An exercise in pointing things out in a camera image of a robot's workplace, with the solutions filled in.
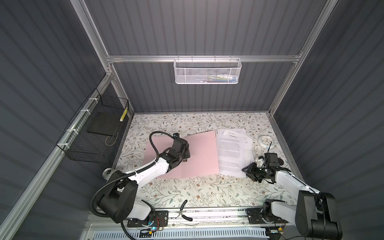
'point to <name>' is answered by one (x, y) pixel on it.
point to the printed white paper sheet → (235, 153)
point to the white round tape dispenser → (265, 141)
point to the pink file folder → (203, 158)
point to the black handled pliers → (183, 216)
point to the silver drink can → (107, 173)
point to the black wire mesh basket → (91, 136)
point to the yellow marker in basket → (123, 115)
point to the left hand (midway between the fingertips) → (186, 149)
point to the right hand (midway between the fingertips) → (246, 172)
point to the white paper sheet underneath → (240, 132)
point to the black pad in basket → (105, 123)
